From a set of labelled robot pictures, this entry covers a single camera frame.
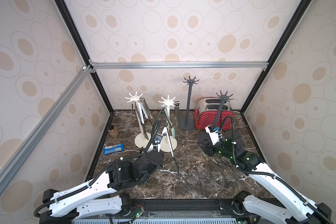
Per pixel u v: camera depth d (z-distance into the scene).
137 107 0.72
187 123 1.12
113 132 0.98
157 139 0.54
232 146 0.53
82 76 0.81
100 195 0.43
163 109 0.70
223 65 1.84
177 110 0.72
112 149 0.95
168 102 0.70
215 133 0.62
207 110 0.97
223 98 0.72
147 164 0.42
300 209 0.40
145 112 0.75
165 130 0.64
